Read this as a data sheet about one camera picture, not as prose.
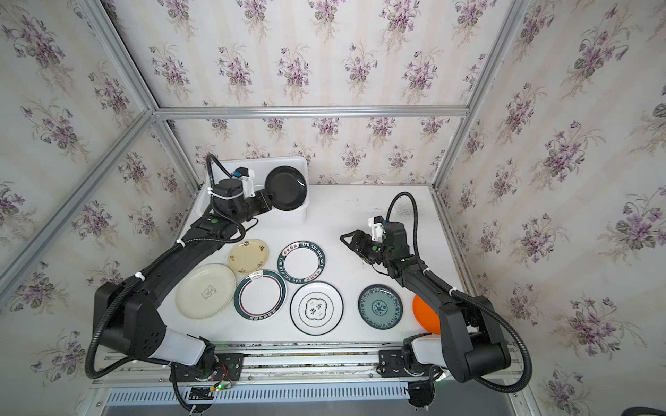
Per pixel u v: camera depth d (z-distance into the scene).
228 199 0.60
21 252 0.54
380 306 0.85
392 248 0.67
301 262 0.97
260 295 0.87
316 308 0.84
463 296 0.46
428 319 0.82
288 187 0.84
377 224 0.80
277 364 0.75
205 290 0.88
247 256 0.98
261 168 0.76
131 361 0.47
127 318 0.41
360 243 0.76
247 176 0.73
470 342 0.42
